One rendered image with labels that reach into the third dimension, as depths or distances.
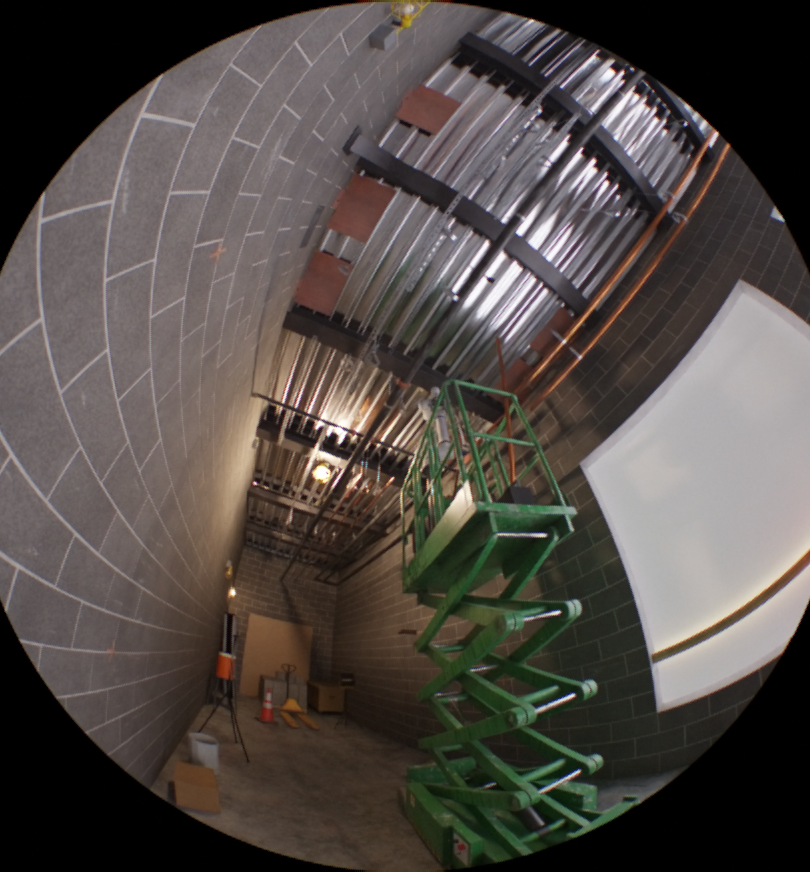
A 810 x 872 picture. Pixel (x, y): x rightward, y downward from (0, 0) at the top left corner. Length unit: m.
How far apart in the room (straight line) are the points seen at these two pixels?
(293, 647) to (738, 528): 8.90
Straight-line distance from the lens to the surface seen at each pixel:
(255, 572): 8.78
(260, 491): 5.77
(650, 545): 2.69
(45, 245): 0.73
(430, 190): 2.77
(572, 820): 1.98
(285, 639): 8.61
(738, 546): 2.62
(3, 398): 0.76
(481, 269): 2.20
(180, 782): 2.58
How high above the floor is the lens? 1.55
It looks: 47 degrees up
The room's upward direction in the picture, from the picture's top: 2 degrees counter-clockwise
